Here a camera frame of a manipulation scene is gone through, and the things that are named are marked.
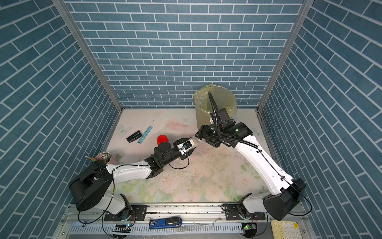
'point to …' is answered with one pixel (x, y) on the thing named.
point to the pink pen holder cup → (111, 160)
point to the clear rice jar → (196, 141)
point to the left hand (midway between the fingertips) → (196, 143)
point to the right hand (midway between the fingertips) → (200, 137)
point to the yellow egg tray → (286, 230)
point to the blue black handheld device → (165, 223)
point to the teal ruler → (144, 136)
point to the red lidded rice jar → (162, 138)
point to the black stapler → (135, 136)
